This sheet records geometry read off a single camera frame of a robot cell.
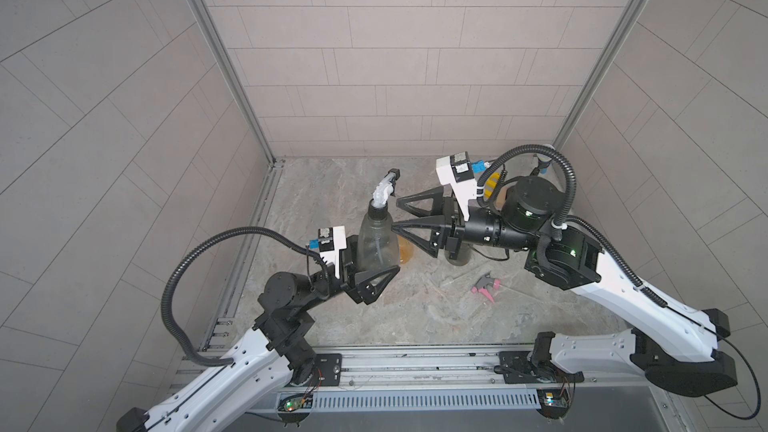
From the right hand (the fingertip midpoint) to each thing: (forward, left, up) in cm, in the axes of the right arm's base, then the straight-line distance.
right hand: (401, 222), depth 44 cm
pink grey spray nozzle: (+7, -22, -46) cm, 52 cm away
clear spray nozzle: (+9, -13, -45) cm, 48 cm away
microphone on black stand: (+37, -46, -30) cm, 66 cm away
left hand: (0, +1, -13) cm, 13 cm away
